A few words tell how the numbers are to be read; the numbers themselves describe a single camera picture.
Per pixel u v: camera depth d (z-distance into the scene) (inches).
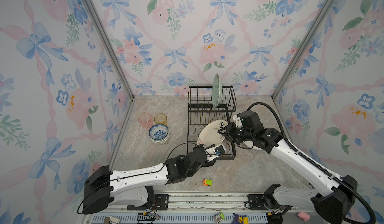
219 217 26.6
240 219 26.6
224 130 26.9
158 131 36.4
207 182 30.8
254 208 28.6
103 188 16.1
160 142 34.8
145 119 40.4
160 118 39.4
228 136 25.6
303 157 17.8
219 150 22.7
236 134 25.2
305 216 26.5
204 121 40.6
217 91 29.5
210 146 24.6
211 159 24.2
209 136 32.9
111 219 26.7
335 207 14.7
